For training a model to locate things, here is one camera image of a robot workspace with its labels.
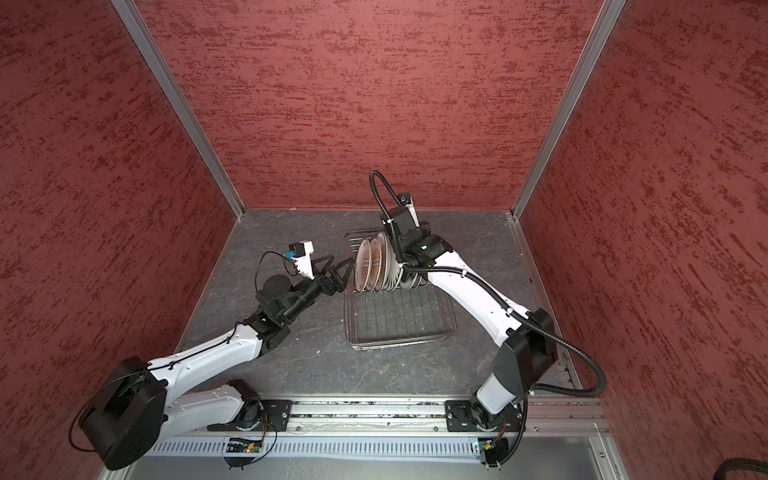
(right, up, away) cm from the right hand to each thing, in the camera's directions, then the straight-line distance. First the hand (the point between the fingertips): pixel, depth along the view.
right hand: (412, 232), depth 80 cm
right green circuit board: (+18, -53, -9) cm, 56 cm away
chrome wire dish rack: (-7, -26, +10) cm, 29 cm away
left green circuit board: (-42, -54, -8) cm, 69 cm away
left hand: (-18, -8, -4) cm, 20 cm away
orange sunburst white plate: (-10, -9, +9) cm, 17 cm away
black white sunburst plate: (-5, -11, +7) cm, 15 cm away
